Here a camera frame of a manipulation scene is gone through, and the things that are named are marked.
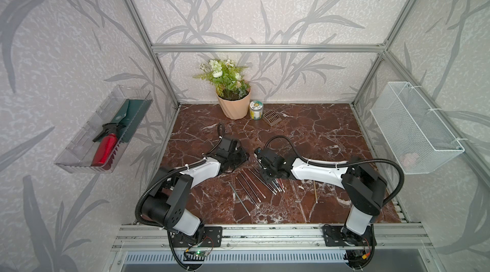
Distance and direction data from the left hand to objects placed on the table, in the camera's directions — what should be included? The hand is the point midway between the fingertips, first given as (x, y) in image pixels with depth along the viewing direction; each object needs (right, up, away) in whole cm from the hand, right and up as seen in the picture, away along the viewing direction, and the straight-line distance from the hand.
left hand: (251, 155), depth 90 cm
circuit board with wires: (-20, -35, -19) cm, 44 cm away
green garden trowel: (-46, +19, -17) cm, 53 cm away
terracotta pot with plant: (-11, +32, +14) cm, 37 cm away
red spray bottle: (-44, +8, -31) cm, 55 cm away
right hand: (+6, -7, -2) cm, 9 cm away
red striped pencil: (+2, -13, -4) cm, 14 cm away
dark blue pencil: (-2, -16, -6) cm, 17 cm away
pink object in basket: (+61, +2, -19) cm, 64 cm away
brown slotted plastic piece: (+12, +18, +21) cm, 30 cm away
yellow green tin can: (+2, +23, +18) cm, 29 cm away
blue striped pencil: (-1, -14, -4) cm, 15 cm away
